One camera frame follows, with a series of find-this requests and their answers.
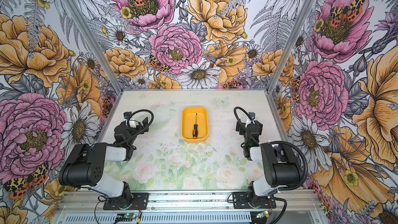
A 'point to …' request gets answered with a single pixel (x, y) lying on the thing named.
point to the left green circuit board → (129, 215)
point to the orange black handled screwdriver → (195, 132)
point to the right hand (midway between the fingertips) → (248, 123)
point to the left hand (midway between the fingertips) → (140, 121)
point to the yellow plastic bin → (188, 114)
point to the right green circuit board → (262, 214)
